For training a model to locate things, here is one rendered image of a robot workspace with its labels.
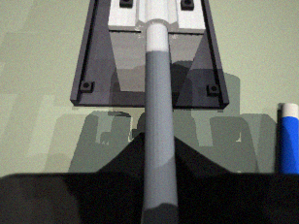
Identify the grey cylindrical shaft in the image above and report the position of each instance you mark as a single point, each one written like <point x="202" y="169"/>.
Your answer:
<point x="160" y="181"/>

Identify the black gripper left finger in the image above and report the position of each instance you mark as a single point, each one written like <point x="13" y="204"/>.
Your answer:
<point x="112" y="195"/>

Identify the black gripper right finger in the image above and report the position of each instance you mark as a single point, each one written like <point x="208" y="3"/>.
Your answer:
<point x="208" y="194"/>

